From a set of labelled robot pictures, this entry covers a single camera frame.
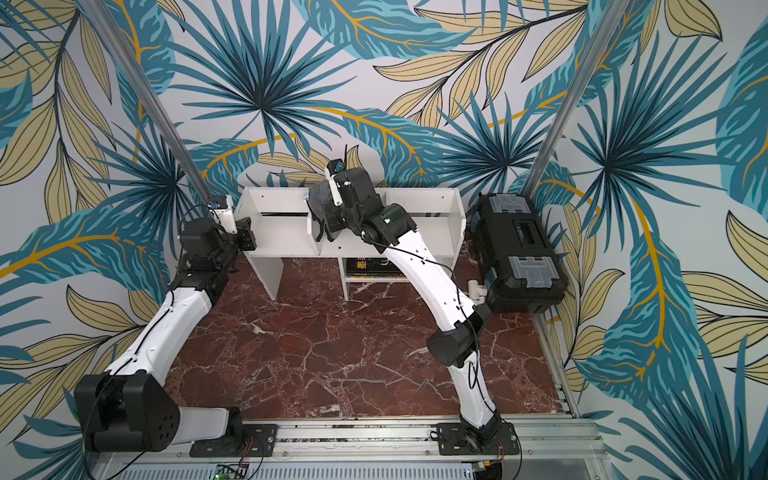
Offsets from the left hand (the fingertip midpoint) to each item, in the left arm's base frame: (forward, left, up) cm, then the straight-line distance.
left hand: (247, 221), depth 79 cm
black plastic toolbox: (+1, -76, -12) cm, 77 cm away
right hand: (-1, -23, +7) cm, 24 cm away
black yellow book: (-3, -33, -16) cm, 37 cm away
